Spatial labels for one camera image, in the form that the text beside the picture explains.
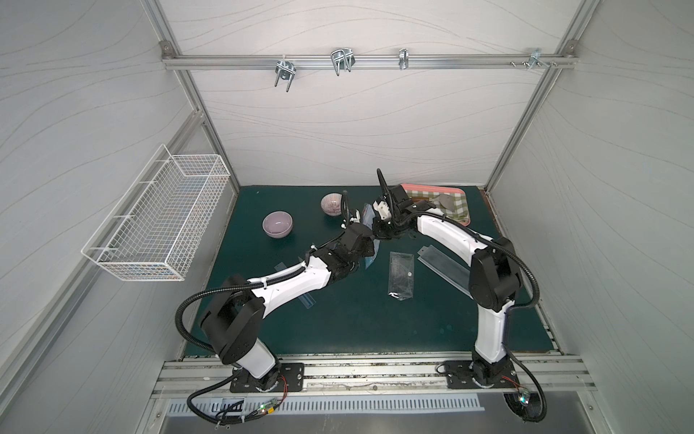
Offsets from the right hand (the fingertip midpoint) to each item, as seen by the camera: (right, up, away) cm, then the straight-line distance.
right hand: (369, 233), depth 91 cm
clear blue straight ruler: (-21, -22, -3) cm, 31 cm away
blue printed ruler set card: (-1, +5, 0) cm, 5 cm away
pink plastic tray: (+31, +18, +28) cm, 45 cm away
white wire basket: (-56, +4, -22) cm, 61 cm away
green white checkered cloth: (+39, +7, +20) cm, 45 cm away
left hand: (-1, 0, -7) cm, 7 cm away
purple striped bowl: (-15, +11, +23) cm, 29 cm away
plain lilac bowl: (-35, +2, +13) cm, 38 cm away
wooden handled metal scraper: (+35, +12, +24) cm, 44 cm away
